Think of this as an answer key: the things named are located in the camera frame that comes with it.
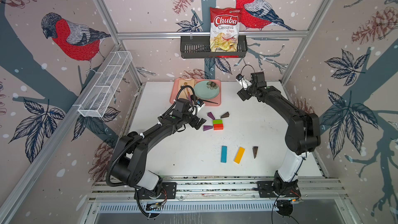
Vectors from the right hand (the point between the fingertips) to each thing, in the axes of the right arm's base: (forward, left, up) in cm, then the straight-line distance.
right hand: (243, 86), depth 96 cm
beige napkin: (+10, +40, -19) cm, 45 cm away
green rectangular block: (-16, +15, -17) cm, 28 cm away
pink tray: (+9, +49, -15) cm, 52 cm away
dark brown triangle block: (-11, +10, -16) cm, 22 cm away
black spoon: (+2, +33, -15) cm, 36 cm away
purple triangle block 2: (-21, +22, -16) cm, 35 cm away
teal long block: (-37, +13, -17) cm, 43 cm away
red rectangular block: (-20, +15, -16) cm, 30 cm away
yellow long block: (-37, +4, -18) cm, 41 cm away
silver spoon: (+13, +43, -15) cm, 48 cm away
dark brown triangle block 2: (-34, -5, -16) cm, 38 cm away
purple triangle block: (-12, +21, -16) cm, 28 cm away
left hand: (-18, +26, -3) cm, 31 cm away
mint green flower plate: (+12, +24, -17) cm, 32 cm away
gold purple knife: (+5, +36, -17) cm, 40 cm away
